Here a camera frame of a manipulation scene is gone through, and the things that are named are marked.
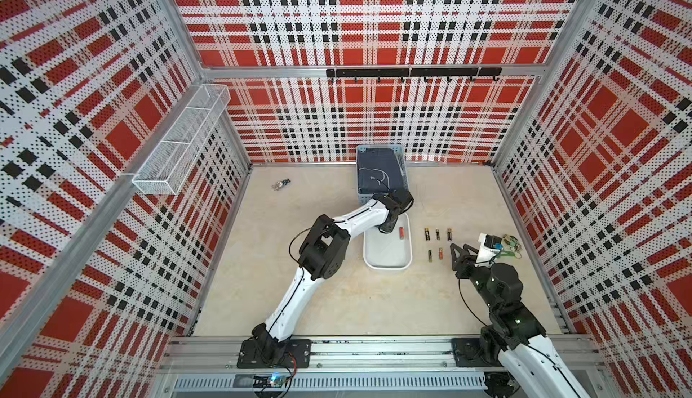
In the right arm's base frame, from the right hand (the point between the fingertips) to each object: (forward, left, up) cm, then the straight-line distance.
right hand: (460, 245), depth 80 cm
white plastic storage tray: (+3, +21, -11) cm, 24 cm away
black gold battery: (+12, -2, -14) cm, 19 cm away
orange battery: (+4, +2, -14) cm, 15 cm away
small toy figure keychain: (+35, +64, -11) cm, 74 cm away
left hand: (+18, +23, -12) cm, 31 cm away
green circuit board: (-33, +53, -11) cm, 64 cm away
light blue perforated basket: (+52, +13, -8) cm, 54 cm away
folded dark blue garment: (+37, +23, -6) cm, 44 cm away
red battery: (+12, +15, -13) cm, 24 cm away
